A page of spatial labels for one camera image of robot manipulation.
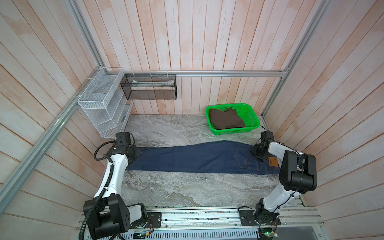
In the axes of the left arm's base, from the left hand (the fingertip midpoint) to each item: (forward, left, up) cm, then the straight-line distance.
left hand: (136, 156), depth 83 cm
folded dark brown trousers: (+37, -61, -8) cm, 72 cm away
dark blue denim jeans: (+6, -60, -11) cm, 61 cm away
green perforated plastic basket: (+43, -73, -6) cm, 85 cm away
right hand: (+9, -74, -11) cm, 76 cm away
